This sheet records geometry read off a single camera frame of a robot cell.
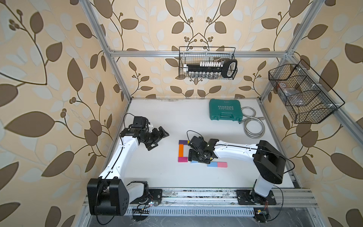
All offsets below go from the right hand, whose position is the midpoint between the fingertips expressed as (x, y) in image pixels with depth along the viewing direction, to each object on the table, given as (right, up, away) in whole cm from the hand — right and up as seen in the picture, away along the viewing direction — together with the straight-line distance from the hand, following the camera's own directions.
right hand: (193, 159), depth 86 cm
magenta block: (-6, -1, +1) cm, 7 cm away
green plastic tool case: (+28, +31, +23) cm, 47 cm away
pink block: (+17, -3, -2) cm, 18 cm away
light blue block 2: (+12, -2, -2) cm, 12 cm away
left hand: (-18, +15, -6) cm, 24 cm away
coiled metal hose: (+44, +24, +17) cm, 53 cm away
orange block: (-8, +4, +6) cm, 10 cm away
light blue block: (0, +1, -9) cm, 9 cm away
